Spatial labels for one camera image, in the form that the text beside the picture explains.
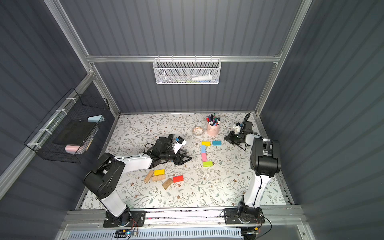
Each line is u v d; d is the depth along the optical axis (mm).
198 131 1090
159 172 886
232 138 898
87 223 738
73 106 774
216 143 1022
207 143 1022
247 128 826
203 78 899
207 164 919
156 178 866
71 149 652
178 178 874
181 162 803
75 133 679
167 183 843
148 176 870
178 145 793
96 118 813
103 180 473
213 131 1051
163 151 747
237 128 955
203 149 994
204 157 960
